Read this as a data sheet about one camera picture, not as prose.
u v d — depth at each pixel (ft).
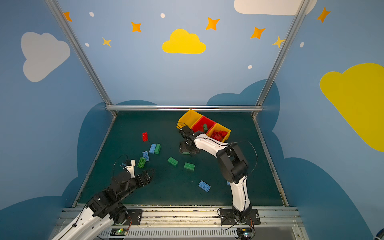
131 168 2.35
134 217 2.44
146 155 3.14
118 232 2.31
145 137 3.86
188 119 3.85
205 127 3.61
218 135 3.43
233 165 1.71
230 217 2.50
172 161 3.05
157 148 3.23
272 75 3.16
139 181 2.26
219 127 3.42
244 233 2.34
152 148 3.23
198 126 3.52
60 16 2.32
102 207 1.77
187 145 2.35
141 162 2.97
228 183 2.81
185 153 3.17
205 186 2.76
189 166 2.98
